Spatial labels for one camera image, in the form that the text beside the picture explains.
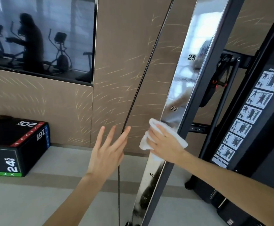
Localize person's right hand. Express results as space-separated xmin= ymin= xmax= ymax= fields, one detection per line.
xmin=146 ymin=124 xmax=189 ymax=164

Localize person's left hand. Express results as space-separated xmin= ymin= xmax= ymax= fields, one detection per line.
xmin=86 ymin=125 xmax=131 ymax=180

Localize white cleaning cloth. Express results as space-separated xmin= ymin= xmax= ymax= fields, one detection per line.
xmin=139 ymin=118 xmax=189 ymax=163

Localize chrome numbered rail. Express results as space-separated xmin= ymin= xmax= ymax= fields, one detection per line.
xmin=130 ymin=0 xmax=230 ymax=226

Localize black plyo jump box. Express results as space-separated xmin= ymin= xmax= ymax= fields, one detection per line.
xmin=0 ymin=115 xmax=51 ymax=177

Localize person's right forearm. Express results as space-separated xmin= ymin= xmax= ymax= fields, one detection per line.
xmin=179 ymin=150 xmax=274 ymax=226

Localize person's left forearm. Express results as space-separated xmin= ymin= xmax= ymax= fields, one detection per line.
xmin=43 ymin=174 xmax=109 ymax=226

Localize black straight attachment bar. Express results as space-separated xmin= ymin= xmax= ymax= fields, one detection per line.
xmin=207 ymin=60 xmax=241 ymax=148

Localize black weight stack plates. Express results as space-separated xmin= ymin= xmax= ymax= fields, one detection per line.
xmin=208 ymin=189 xmax=228 ymax=209

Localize strip of exercise pictogram stickers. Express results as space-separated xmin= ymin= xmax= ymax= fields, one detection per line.
xmin=211 ymin=71 xmax=274 ymax=169

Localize black weight stack cover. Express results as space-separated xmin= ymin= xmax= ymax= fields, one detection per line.
xmin=207 ymin=36 xmax=274 ymax=226

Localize thin black machine cable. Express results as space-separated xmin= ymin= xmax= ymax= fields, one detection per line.
xmin=117 ymin=0 xmax=176 ymax=226

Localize black cable machine frame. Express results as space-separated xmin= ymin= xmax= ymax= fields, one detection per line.
xmin=140 ymin=0 xmax=274 ymax=226

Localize wall-mounted black screen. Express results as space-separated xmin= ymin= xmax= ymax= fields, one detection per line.
xmin=0 ymin=0 xmax=98 ymax=87

